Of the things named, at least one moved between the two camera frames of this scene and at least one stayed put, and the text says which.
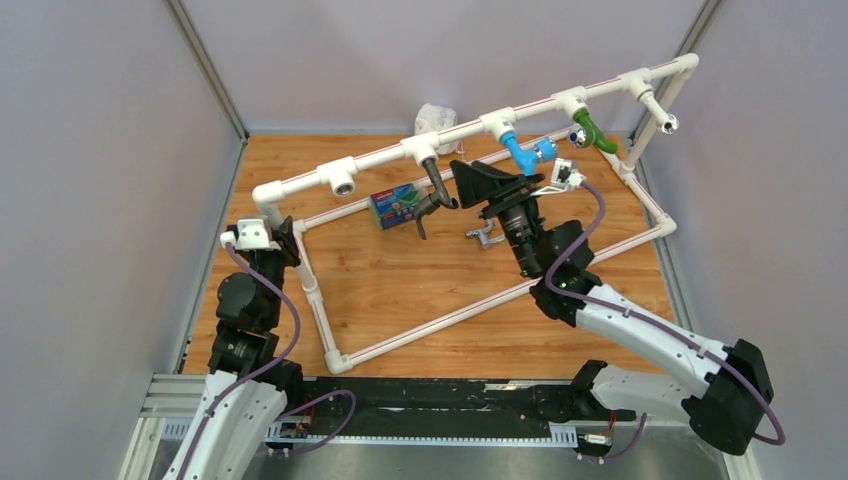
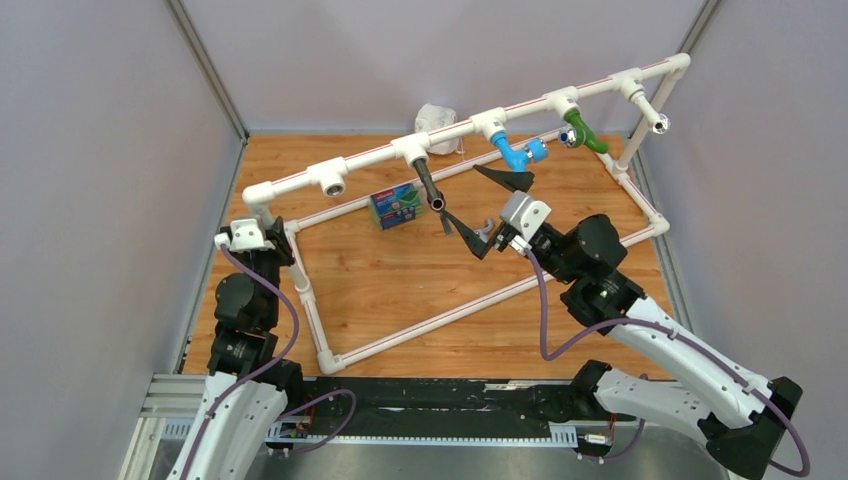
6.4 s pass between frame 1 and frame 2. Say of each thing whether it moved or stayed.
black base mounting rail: stayed
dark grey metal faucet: moved
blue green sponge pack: stayed
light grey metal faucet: stayed
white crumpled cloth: stayed
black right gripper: moved
